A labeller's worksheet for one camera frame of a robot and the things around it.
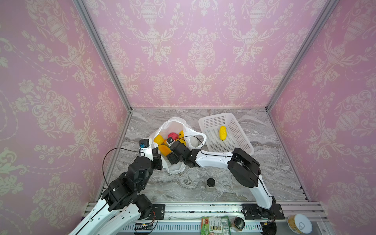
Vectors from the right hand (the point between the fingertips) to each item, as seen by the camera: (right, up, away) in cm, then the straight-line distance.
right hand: (173, 151), depth 91 cm
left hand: (-3, +5, -23) cm, 24 cm away
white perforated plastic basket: (+42, +7, +8) cm, 44 cm away
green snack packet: (+23, -31, -22) cm, 44 cm away
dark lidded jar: (+32, -29, -24) cm, 49 cm away
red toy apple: (0, +9, +6) cm, 11 cm away
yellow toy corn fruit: (+33, +10, +9) cm, 35 cm away
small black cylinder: (+21, -13, -15) cm, 29 cm away
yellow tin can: (+60, -28, -25) cm, 71 cm away
